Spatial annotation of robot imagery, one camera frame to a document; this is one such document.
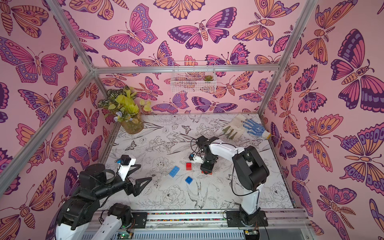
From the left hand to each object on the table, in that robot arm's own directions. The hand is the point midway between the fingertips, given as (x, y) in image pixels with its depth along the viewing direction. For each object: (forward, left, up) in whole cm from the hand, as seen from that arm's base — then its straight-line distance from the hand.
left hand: (145, 170), depth 65 cm
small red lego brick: (+13, -17, -23) cm, 31 cm away
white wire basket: (+59, -22, +9) cm, 64 cm away
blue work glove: (+43, -67, -24) cm, 83 cm away
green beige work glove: (+43, -50, -23) cm, 69 cm away
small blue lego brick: (+5, -17, -23) cm, 30 cm away
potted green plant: (+45, +25, -2) cm, 51 cm away
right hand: (+13, -29, -24) cm, 40 cm away
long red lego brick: (+6, -27, -15) cm, 31 cm away
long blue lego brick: (+10, -9, -24) cm, 28 cm away
